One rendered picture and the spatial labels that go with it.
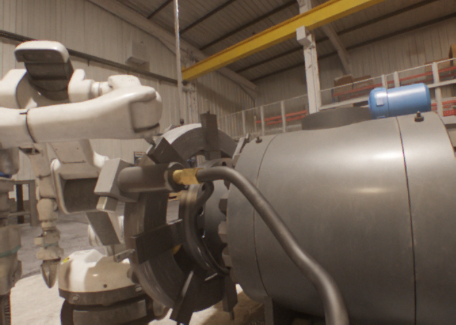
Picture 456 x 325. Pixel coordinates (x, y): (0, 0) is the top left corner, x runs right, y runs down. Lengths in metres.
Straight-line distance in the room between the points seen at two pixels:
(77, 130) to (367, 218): 0.57
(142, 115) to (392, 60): 14.64
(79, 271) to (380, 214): 1.33
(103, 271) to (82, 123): 1.01
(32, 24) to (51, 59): 9.59
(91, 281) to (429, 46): 14.91
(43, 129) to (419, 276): 0.71
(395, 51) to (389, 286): 14.66
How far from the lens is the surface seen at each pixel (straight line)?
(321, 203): 0.57
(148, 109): 0.54
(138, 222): 0.79
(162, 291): 0.89
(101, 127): 0.50
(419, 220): 0.55
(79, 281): 1.47
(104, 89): 0.86
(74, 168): 1.10
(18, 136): 0.54
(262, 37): 10.06
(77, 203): 1.15
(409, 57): 14.92
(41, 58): 0.94
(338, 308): 0.38
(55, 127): 0.51
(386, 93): 1.01
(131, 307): 1.46
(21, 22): 10.45
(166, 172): 0.59
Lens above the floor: 0.77
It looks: 2 degrees up
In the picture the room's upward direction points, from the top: 4 degrees counter-clockwise
